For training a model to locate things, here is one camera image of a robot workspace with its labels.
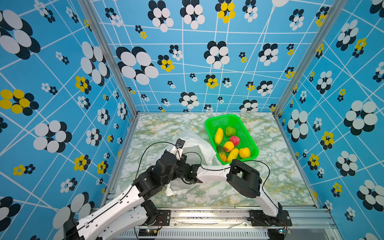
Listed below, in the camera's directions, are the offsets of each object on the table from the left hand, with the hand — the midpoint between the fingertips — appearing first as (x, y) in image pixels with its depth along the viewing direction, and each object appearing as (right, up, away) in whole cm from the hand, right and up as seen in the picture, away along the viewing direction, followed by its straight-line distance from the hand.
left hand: (182, 146), depth 72 cm
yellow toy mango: (+29, -8, +20) cm, 36 cm away
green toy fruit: (+31, +6, +30) cm, 43 cm away
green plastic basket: (+40, +1, +24) cm, 47 cm away
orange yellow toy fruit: (+27, -3, +22) cm, 35 cm away
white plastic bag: (+8, -2, -1) cm, 8 cm away
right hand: (-11, -16, +16) cm, 26 cm away
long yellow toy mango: (+22, +3, +28) cm, 36 cm away
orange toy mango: (+23, -7, +20) cm, 31 cm away
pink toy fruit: (+33, +1, +25) cm, 41 cm away
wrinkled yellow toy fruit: (+37, -7, +19) cm, 42 cm away
